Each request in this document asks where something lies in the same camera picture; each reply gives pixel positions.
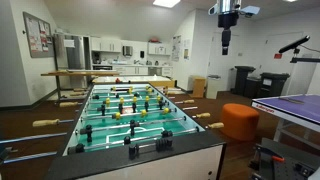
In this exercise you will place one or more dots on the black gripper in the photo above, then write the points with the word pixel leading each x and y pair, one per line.
pixel 228 20

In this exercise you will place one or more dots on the rod with three black players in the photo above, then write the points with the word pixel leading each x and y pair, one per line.
pixel 95 97
pixel 79 148

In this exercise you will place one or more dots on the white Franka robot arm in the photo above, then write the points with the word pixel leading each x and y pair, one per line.
pixel 228 5

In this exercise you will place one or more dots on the rod with five black players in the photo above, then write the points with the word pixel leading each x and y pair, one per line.
pixel 101 109

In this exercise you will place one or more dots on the foosball table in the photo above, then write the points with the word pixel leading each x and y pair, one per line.
pixel 150 166

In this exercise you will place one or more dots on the rod with two yellow players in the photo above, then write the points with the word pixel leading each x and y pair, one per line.
pixel 76 94

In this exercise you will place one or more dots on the rod with two black players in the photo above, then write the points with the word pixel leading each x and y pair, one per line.
pixel 88 130

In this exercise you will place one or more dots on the rod with five yellow players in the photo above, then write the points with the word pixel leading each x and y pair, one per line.
pixel 68 104

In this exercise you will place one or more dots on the rod with three yellow players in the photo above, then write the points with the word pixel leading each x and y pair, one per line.
pixel 46 122

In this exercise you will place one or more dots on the tall black trash bin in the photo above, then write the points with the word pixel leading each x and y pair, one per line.
pixel 243 78

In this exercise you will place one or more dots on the white trash bin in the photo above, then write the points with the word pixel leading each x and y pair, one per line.
pixel 213 87

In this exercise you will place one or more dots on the small black trash bin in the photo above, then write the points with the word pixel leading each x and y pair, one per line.
pixel 252 87

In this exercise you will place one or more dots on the wide black trash bin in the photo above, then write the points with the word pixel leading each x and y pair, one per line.
pixel 274 85

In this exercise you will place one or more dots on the ceiling light panel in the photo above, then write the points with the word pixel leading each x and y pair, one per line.
pixel 166 3

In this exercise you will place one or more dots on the red item on cabinet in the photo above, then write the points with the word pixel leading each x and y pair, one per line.
pixel 154 40

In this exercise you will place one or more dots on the orange round ottoman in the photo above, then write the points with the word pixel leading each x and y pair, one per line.
pixel 239 121

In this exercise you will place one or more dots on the black soap dispenser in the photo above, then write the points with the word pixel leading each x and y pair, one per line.
pixel 142 54

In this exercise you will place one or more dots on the white kitchen counter unit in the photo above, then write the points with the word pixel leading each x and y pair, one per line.
pixel 133 70

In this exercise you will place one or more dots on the purple table tennis table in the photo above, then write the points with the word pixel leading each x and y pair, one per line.
pixel 296 108

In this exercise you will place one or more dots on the metal paper towel dispenser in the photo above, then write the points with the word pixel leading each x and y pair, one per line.
pixel 127 50

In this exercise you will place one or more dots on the black score counter beads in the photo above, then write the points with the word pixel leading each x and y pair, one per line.
pixel 161 145

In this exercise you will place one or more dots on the black coffee machine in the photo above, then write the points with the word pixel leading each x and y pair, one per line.
pixel 96 57

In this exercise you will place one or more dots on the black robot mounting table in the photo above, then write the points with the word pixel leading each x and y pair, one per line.
pixel 286 163

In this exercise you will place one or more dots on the wooden high table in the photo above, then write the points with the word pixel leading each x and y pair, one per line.
pixel 80 73

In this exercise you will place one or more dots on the stainless steel refrigerator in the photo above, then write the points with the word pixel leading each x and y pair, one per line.
pixel 71 56

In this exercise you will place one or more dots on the grey bulletin board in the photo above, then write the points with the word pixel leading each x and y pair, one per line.
pixel 38 35

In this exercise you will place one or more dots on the small wall poster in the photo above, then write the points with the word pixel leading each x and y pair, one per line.
pixel 186 51

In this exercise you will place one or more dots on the large wall poster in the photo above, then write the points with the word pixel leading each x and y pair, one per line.
pixel 176 48

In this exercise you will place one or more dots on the red wall sign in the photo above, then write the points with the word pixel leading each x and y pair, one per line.
pixel 278 56

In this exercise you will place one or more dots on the small white wall cabinet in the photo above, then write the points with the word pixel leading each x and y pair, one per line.
pixel 159 49

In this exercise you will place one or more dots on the black camera on stand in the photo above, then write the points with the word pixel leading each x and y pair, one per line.
pixel 295 44

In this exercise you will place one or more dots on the wide white wall cabinet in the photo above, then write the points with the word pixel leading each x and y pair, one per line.
pixel 106 45

